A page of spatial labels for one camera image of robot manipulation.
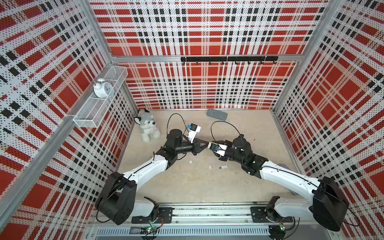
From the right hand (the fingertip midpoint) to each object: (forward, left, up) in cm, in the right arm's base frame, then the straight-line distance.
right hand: (215, 142), depth 79 cm
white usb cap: (-2, +15, -18) cm, 24 cm away
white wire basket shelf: (+23, +74, +4) cm, 78 cm away
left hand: (-2, +3, +1) cm, 4 cm away
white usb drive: (-6, -6, -19) cm, 20 cm away
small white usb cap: (-6, +3, -19) cm, 20 cm away
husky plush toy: (+15, +42, -4) cm, 44 cm away
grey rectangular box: (+38, -5, -19) cm, 43 cm away
